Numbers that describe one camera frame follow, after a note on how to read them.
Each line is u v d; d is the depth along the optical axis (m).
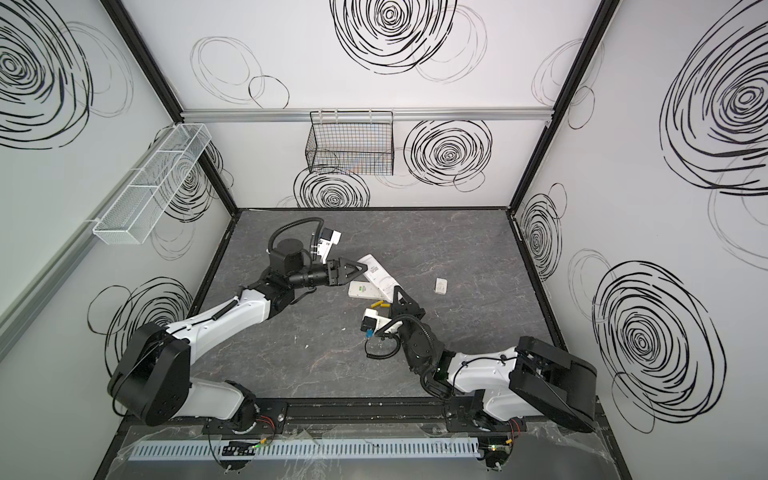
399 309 0.69
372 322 0.67
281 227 0.60
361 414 0.75
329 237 0.73
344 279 0.69
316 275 0.69
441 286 0.97
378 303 0.94
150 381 0.42
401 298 0.74
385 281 0.76
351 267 0.76
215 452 0.69
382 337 0.66
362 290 0.96
